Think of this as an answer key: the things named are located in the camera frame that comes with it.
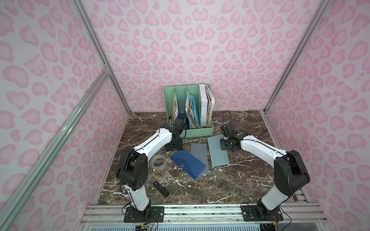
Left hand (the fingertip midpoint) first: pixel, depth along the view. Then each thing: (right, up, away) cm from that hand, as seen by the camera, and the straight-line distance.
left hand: (177, 146), depth 89 cm
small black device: (-8, -22, -8) cm, 25 cm away
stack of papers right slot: (+22, +25, +4) cm, 33 cm away
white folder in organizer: (+17, +26, +5) cm, 32 cm away
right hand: (+30, +2, +3) cm, 30 cm away
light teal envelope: (+26, -7, +1) cm, 27 cm away
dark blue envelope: (+7, -10, +1) cm, 12 cm away
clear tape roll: (-12, -6, +3) cm, 14 cm away
